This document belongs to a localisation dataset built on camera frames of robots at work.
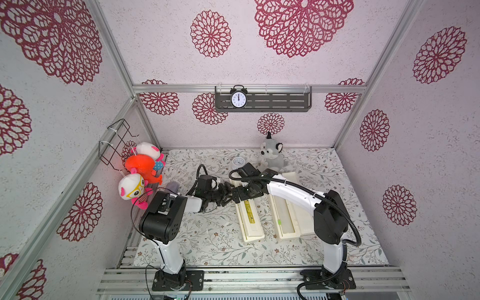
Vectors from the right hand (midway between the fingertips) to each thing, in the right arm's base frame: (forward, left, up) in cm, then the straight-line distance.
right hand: (238, 194), depth 88 cm
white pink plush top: (+20, +45, +9) cm, 50 cm away
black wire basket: (+11, +52, +25) cm, 58 cm away
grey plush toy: (+21, -16, +3) cm, 27 cm away
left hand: (+4, +1, -4) cm, 6 cm away
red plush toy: (+10, +45, +9) cm, 47 cm away
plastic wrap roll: (-9, -21, -4) cm, 23 cm away
